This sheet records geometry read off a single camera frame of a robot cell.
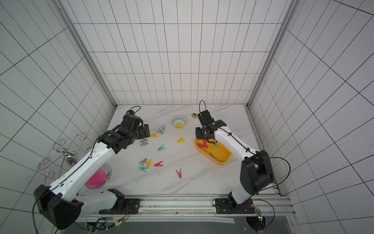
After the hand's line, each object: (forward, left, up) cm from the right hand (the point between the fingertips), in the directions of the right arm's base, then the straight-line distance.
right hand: (195, 134), depth 87 cm
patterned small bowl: (+18, +13, -10) cm, 24 cm away
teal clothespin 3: (-14, -10, +14) cm, 22 cm away
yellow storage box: (-3, -13, -14) cm, 19 cm away
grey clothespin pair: (-2, +34, -10) cm, 36 cm away
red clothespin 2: (0, -7, -11) cm, 14 cm away
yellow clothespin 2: (-16, +28, -12) cm, 34 cm away
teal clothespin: (-4, +22, -12) cm, 26 cm away
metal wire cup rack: (-23, +54, +17) cm, 61 cm away
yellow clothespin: (+2, +10, -11) cm, 15 cm away
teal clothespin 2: (-19, +31, -11) cm, 38 cm away
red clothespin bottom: (-21, +8, -12) cm, 25 cm away
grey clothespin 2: (-14, +31, -11) cm, 36 cm away
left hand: (-6, +31, +9) cm, 33 cm away
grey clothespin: (+9, +26, -12) cm, 30 cm away
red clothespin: (-15, +22, -12) cm, 29 cm away
